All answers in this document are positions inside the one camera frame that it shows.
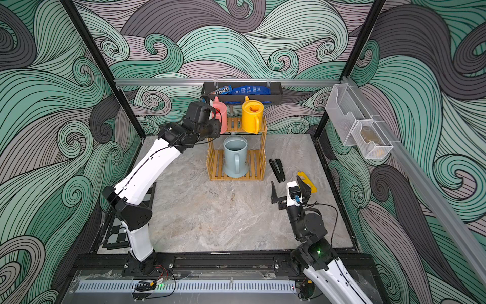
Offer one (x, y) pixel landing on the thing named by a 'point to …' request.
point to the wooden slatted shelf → (256, 159)
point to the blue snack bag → (249, 90)
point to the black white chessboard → (116, 236)
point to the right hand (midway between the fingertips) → (289, 180)
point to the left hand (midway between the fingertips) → (217, 120)
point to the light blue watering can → (235, 156)
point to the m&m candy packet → (224, 90)
